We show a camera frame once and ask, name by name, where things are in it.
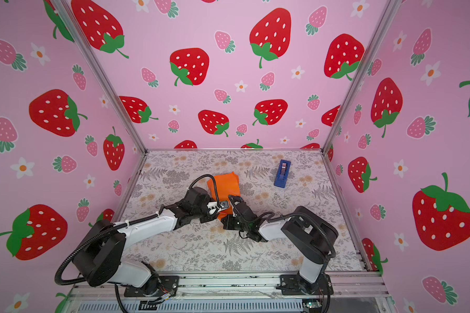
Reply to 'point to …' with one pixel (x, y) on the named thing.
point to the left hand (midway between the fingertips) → (217, 204)
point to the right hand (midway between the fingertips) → (217, 223)
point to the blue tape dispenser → (282, 173)
